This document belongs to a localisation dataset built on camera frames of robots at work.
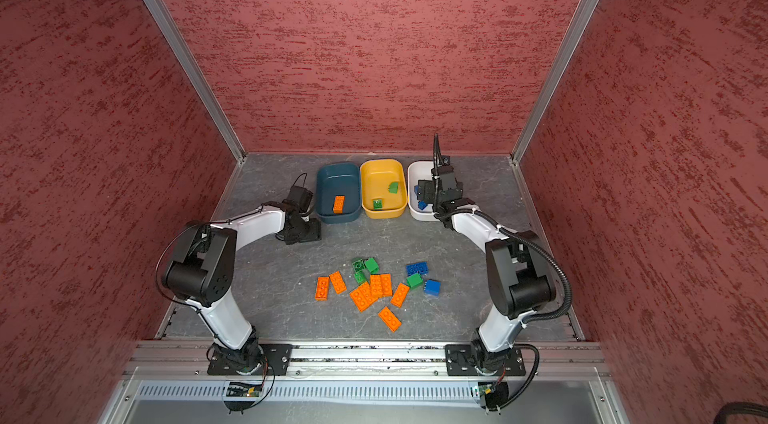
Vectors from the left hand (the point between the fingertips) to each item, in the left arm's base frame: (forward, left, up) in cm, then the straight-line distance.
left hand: (310, 240), depth 96 cm
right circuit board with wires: (-41, -53, -1) cm, 67 cm away
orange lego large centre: (-18, -19, +1) cm, 26 cm away
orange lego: (+13, -8, +2) cm, 16 cm away
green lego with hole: (+14, -22, +2) cm, 26 cm away
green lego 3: (-14, -34, +3) cm, 37 cm away
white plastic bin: (+30, -37, +2) cm, 48 cm away
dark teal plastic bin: (+20, -7, 0) cm, 21 cm away
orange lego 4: (-17, -30, 0) cm, 34 cm away
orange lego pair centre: (-15, -24, +2) cm, 29 cm away
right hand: (+13, -40, +12) cm, 44 cm away
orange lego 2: (-16, -7, +1) cm, 17 cm away
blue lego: (-10, -34, +1) cm, 35 cm away
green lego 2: (-9, -21, +2) cm, 23 cm away
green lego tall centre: (-11, -17, +2) cm, 21 cm away
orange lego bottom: (-24, -27, 0) cm, 36 cm away
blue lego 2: (-15, -39, 0) cm, 42 cm away
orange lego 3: (-14, -11, 0) cm, 18 cm away
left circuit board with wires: (-42, +10, -4) cm, 43 cm away
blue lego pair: (+21, -36, +2) cm, 41 cm away
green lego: (+22, -27, +1) cm, 35 cm away
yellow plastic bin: (+22, -23, 0) cm, 32 cm away
